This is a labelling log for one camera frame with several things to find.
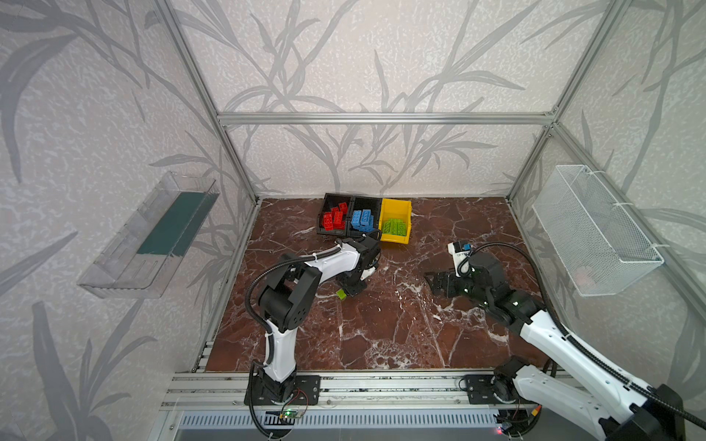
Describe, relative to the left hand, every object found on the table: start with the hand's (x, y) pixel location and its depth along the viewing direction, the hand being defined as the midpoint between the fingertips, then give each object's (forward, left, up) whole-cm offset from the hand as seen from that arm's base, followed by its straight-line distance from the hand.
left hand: (348, 289), depth 93 cm
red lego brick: (+28, +6, +4) cm, 29 cm away
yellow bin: (+35, -18, +3) cm, 39 cm away
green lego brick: (+25, -17, +3) cm, 31 cm away
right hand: (-2, -26, +17) cm, 32 cm away
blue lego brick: (+25, -5, +6) cm, 27 cm away
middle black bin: (+37, -5, +4) cm, 38 cm away
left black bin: (+37, +9, +5) cm, 38 cm away
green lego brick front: (-3, +2, +3) cm, 4 cm away
